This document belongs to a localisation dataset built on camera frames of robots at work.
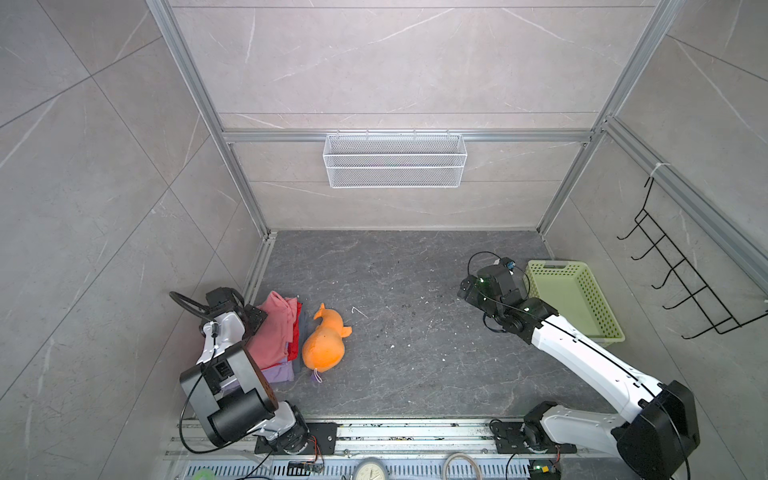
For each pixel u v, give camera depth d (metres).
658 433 0.38
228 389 0.46
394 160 1.00
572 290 1.03
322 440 0.73
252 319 0.80
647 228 0.77
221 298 0.69
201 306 0.74
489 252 0.67
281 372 0.82
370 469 0.66
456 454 0.71
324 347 0.81
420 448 0.73
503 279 0.59
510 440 0.73
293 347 0.82
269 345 0.78
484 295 0.62
